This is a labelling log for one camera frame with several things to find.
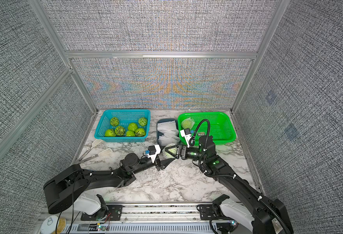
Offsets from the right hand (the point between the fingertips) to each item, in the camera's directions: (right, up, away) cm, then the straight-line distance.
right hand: (168, 148), depth 69 cm
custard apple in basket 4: (-20, +6, +29) cm, 35 cm away
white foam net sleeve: (+1, +2, -1) cm, 2 cm away
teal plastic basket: (-33, +17, +41) cm, 55 cm away
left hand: (+3, -2, 0) cm, 4 cm away
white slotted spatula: (-42, -7, +24) cm, 48 cm away
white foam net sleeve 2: (+13, +12, +32) cm, 37 cm away
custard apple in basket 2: (-34, +7, +31) cm, 47 cm away
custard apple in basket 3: (-39, +6, +29) cm, 49 cm away
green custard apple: (+13, +12, +32) cm, 36 cm away
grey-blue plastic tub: (-4, +14, +37) cm, 40 cm away
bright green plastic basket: (+39, +7, +40) cm, 56 cm away
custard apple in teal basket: (-40, +13, +37) cm, 56 cm away
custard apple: (+2, 0, -3) cm, 4 cm away
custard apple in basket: (-19, +13, +37) cm, 44 cm away
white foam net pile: (+1, +5, +29) cm, 29 cm away
